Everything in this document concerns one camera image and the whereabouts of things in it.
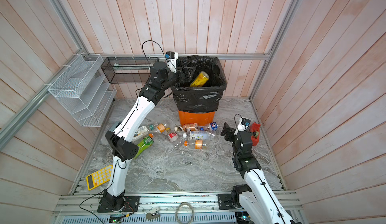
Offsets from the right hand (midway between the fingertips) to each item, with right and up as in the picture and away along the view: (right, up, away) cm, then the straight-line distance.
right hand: (233, 124), depth 79 cm
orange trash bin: (-14, +2, +22) cm, 26 cm away
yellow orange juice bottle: (-17, +26, +8) cm, 32 cm away
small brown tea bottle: (-25, -4, +19) cm, 32 cm away
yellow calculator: (-73, -29, +2) cm, 79 cm away
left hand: (-23, +28, -5) cm, 37 cm away
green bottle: (-49, -12, +11) cm, 52 cm away
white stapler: (-76, -2, +23) cm, 79 cm away
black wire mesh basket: (-66, +36, +22) cm, 78 cm away
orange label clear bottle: (-19, -13, +11) cm, 25 cm away
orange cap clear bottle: (-43, -4, +19) cm, 47 cm away
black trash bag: (-15, +14, 0) cm, 21 cm away
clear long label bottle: (-17, -8, +14) cm, 23 cm away
